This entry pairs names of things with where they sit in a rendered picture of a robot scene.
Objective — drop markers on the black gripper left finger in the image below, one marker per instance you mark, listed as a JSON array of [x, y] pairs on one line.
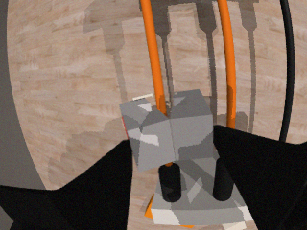
[[99, 199]]

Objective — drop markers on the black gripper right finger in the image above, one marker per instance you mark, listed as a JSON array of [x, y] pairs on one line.
[[270, 175]]

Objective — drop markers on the orange rectangular block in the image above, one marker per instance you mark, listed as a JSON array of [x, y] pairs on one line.
[[148, 212]]

